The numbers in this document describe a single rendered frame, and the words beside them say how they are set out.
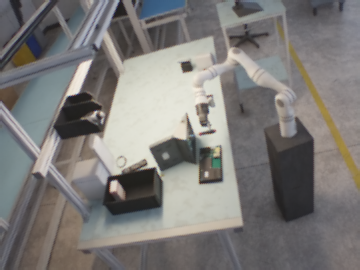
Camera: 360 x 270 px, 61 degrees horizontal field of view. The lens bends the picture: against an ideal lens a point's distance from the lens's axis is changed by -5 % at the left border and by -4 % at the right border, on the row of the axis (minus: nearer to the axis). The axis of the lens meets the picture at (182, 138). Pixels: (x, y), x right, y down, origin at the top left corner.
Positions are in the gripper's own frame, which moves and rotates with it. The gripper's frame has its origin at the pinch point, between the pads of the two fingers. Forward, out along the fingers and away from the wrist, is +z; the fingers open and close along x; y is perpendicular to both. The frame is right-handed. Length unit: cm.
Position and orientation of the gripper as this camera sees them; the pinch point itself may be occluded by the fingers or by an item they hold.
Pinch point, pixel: (210, 133)
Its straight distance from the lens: 175.7
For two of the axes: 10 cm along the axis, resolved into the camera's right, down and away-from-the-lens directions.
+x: -2.7, -3.7, -8.9
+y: -9.6, 2.0, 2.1
